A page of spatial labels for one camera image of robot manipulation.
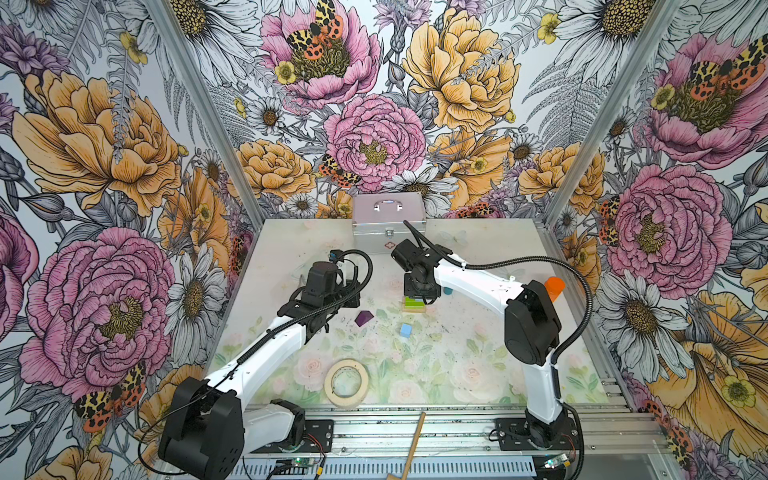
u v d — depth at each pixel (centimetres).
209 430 40
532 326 52
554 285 108
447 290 65
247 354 48
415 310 95
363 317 94
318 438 74
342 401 78
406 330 90
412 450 73
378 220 99
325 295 65
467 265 60
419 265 67
